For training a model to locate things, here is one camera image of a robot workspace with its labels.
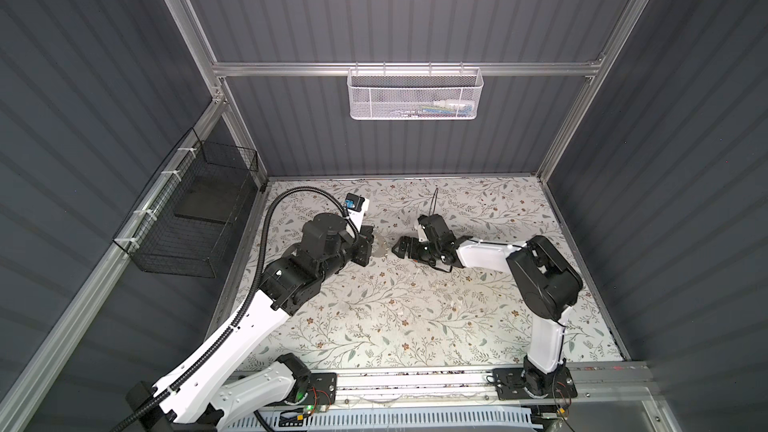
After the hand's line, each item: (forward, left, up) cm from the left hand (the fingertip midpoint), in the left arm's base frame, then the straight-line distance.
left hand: (372, 228), depth 68 cm
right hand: (+9, -10, -28) cm, 31 cm away
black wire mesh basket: (+6, +46, -2) cm, 46 cm away
